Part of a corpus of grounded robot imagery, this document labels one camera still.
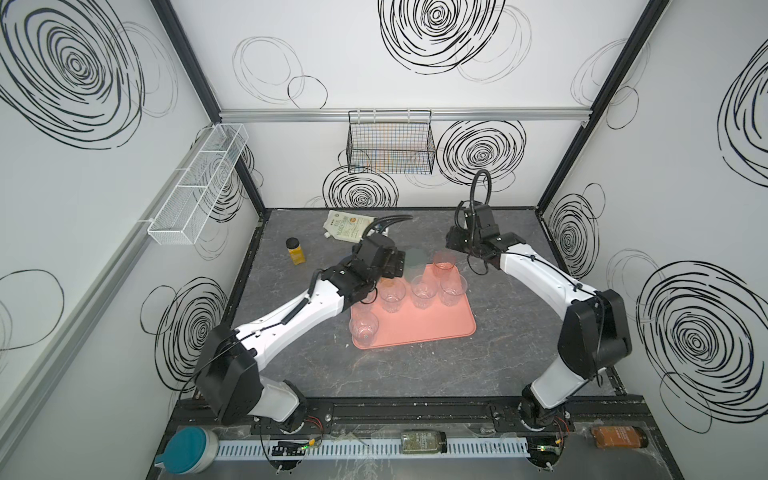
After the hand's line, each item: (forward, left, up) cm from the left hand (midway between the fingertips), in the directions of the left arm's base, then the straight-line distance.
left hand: (388, 249), depth 80 cm
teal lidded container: (-45, +40, -12) cm, 62 cm away
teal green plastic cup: (+6, -9, -15) cm, 18 cm away
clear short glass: (-3, -1, -18) cm, 19 cm away
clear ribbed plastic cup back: (-13, +7, -21) cm, 26 cm away
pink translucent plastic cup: (+9, -19, -18) cm, 27 cm away
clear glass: (+1, -21, -21) cm, 30 cm away
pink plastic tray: (-7, -6, -22) cm, 24 cm away
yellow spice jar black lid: (+11, +32, -14) cm, 37 cm away
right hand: (+9, -18, -5) cm, 21 cm away
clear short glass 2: (-2, -11, -18) cm, 21 cm away
